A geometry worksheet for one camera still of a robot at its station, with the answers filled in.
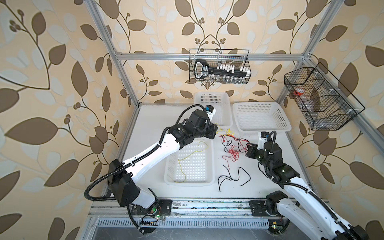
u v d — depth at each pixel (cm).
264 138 69
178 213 74
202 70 84
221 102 119
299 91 81
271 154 58
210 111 64
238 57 91
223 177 82
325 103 73
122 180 40
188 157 93
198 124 56
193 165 89
